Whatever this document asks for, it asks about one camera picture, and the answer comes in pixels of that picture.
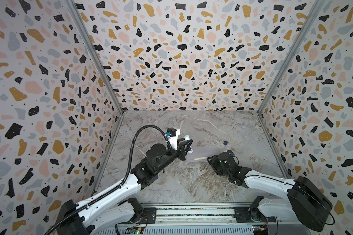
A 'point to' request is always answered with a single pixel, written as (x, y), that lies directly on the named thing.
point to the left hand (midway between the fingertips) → (191, 138)
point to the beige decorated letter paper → (200, 158)
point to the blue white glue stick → (187, 137)
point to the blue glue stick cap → (225, 143)
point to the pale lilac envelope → (200, 153)
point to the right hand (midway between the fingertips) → (205, 158)
